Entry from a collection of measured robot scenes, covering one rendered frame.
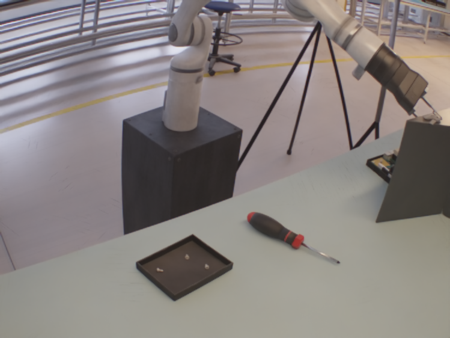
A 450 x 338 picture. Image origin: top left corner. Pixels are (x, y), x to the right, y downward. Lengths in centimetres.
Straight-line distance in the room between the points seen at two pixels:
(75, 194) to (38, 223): 34
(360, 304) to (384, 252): 14
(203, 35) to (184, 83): 14
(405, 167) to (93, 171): 213
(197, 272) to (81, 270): 17
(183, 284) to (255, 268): 11
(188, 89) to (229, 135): 17
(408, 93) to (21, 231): 194
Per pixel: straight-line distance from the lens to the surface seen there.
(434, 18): 1232
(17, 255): 215
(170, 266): 65
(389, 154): 101
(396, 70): 80
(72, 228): 226
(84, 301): 60
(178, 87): 122
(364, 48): 78
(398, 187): 79
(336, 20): 80
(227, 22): 483
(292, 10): 83
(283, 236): 71
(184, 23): 114
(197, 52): 122
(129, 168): 137
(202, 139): 125
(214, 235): 71
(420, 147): 77
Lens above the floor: 146
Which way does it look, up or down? 32 degrees down
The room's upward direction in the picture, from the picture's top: 8 degrees clockwise
